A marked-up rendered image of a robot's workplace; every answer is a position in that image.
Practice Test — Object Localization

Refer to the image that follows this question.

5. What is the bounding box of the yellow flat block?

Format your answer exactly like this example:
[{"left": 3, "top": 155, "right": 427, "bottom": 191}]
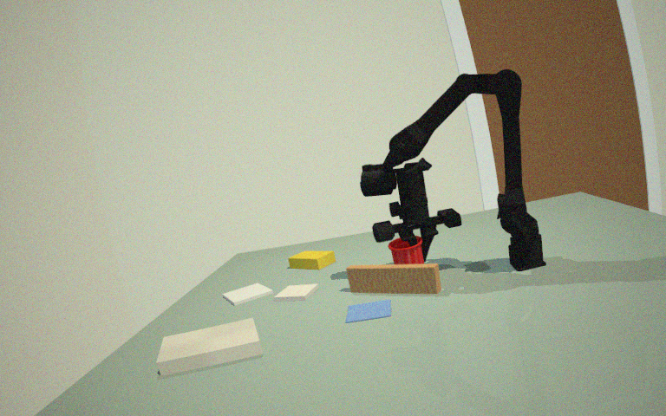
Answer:
[{"left": 289, "top": 251, "right": 336, "bottom": 270}]

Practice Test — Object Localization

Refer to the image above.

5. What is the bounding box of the tan rectangular block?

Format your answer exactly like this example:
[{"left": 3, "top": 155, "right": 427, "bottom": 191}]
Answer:
[{"left": 346, "top": 263, "right": 441, "bottom": 295}]

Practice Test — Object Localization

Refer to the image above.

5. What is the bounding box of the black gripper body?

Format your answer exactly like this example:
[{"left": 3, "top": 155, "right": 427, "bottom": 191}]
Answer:
[{"left": 373, "top": 191, "right": 461, "bottom": 243}]

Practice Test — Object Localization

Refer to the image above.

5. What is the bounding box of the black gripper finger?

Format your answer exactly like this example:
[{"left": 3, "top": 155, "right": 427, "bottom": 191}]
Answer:
[
  {"left": 398, "top": 233, "right": 418, "bottom": 246},
  {"left": 420, "top": 228, "right": 439, "bottom": 262}
]

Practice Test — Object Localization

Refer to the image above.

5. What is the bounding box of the beige rectangular block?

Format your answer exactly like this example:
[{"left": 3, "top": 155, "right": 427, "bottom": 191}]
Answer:
[{"left": 156, "top": 317, "right": 264, "bottom": 376}]

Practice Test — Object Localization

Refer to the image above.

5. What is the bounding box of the white flat rectangular slab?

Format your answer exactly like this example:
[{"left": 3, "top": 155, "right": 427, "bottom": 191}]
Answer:
[{"left": 223, "top": 283, "right": 273, "bottom": 306}]

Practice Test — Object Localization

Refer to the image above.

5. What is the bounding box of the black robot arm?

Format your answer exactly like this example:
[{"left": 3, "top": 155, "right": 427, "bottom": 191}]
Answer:
[{"left": 360, "top": 69, "right": 546, "bottom": 271}]

